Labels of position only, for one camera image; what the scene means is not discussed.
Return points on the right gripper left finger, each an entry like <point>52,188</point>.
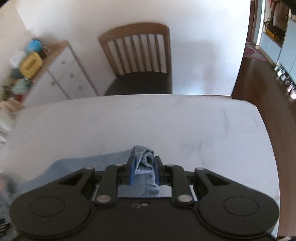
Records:
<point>129,171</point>

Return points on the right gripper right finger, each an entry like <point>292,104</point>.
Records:
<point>159,171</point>

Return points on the white drawer cabinet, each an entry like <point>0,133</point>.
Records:
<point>60,78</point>

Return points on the wooden slat chair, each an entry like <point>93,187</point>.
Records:
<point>140,57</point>

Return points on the green ceramic cup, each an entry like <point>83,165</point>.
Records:
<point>21,86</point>

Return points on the yellow box container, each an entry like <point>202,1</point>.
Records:
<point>30,65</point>

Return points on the teal cylindrical pouch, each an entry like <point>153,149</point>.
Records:
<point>35,45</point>

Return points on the light blue cabinet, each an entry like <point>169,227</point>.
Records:
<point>285,54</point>

